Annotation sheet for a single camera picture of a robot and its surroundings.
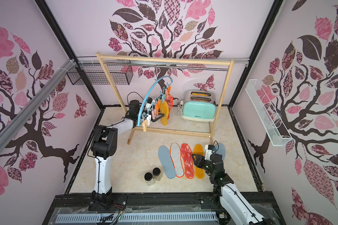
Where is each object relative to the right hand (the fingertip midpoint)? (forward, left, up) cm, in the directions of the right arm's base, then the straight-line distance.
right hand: (193, 157), depth 85 cm
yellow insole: (+9, -5, -6) cm, 12 cm away
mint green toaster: (+38, -8, +8) cm, 39 cm away
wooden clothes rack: (+44, -25, +9) cm, 51 cm away
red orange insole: (+5, +3, -5) cm, 8 cm away
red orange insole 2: (+30, +14, +20) cm, 39 cm away
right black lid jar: (-11, +21, +4) cm, 24 cm away
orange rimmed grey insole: (+3, +10, -4) cm, 12 cm away
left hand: (+28, +20, +11) cm, 36 cm away
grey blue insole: (+5, +19, -6) cm, 20 cm away
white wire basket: (0, -37, +26) cm, 46 cm away
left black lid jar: (-13, +26, +4) cm, 29 cm away
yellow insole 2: (+24, +17, +19) cm, 35 cm away
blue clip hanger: (+22, +23, +22) cm, 39 cm away
